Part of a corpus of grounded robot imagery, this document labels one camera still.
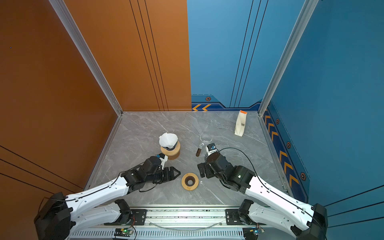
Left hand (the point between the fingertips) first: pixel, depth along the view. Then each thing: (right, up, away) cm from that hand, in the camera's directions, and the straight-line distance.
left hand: (178, 175), depth 79 cm
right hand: (+14, +7, -5) cm, 17 cm away
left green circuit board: (-26, -25, -8) cm, 37 cm away
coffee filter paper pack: (+41, +28, +25) cm, 55 cm away
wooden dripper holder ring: (-4, +11, +7) cm, 14 cm away
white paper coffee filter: (-7, +18, +7) cm, 21 cm away
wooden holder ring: (+6, -6, +6) cm, 10 cm away
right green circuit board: (+36, -25, -9) cm, 45 cm away
